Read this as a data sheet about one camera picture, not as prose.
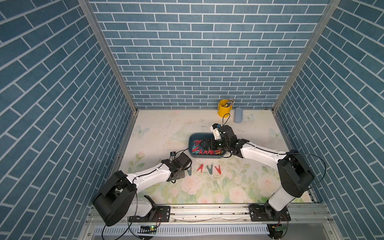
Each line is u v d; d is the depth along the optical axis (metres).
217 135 0.79
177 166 0.67
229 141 0.69
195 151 0.96
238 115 1.16
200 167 0.89
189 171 0.88
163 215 0.73
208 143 0.79
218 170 0.89
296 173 0.46
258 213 0.74
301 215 0.74
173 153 0.80
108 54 0.87
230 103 1.04
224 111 1.13
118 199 0.41
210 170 0.89
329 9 0.72
